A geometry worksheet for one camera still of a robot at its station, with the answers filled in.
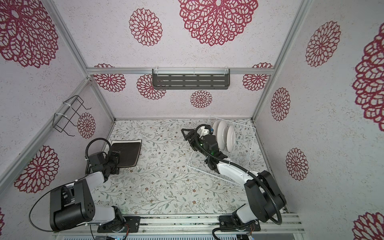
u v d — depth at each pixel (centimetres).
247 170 49
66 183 47
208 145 64
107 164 78
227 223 73
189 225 75
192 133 72
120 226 69
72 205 45
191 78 94
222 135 94
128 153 106
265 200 43
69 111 78
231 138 95
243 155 100
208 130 75
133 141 108
